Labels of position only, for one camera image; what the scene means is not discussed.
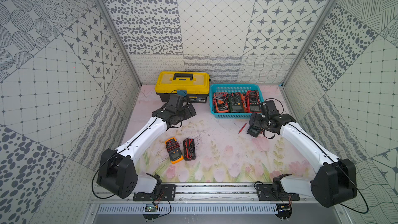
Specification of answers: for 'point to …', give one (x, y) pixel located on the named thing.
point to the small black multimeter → (254, 131)
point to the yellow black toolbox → (196, 84)
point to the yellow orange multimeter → (174, 153)
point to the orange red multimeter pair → (220, 100)
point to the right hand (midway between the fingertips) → (259, 123)
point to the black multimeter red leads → (189, 149)
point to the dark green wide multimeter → (236, 104)
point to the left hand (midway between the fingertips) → (189, 109)
